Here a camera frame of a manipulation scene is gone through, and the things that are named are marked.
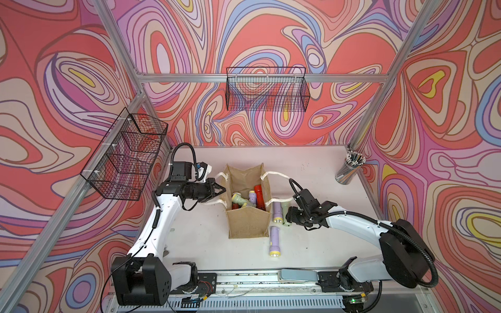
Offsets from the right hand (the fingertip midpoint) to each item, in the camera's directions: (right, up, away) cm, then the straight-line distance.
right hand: (293, 223), depth 87 cm
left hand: (-29, +16, -11) cm, 35 cm away
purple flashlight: (-18, +11, +5) cm, 22 cm away
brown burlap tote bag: (-20, +4, -13) cm, 24 cm away
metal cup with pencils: (+29, +28, +3) cm, 40 cm away
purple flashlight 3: (-9, -9, -9) cm, 15 cm away
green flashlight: (-26, +11, +1) cm, 28 cm away
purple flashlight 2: (-7, +5, +1) cm, 9 cm away
